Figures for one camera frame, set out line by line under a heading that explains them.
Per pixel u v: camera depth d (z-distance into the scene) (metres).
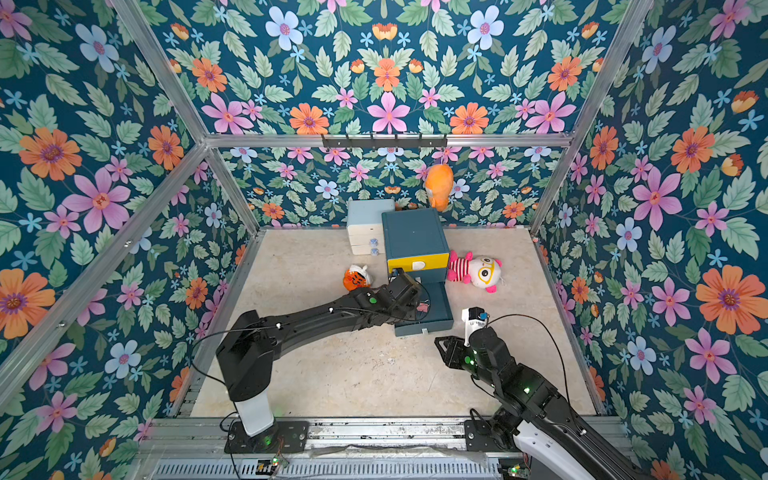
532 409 0.49
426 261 0.85
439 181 0.96
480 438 0.74
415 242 0.90
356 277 0.99
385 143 0.93
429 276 0.93
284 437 0.73
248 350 0.49
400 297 0.65
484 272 0.98
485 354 0.54
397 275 0.65
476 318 0.66
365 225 1.00
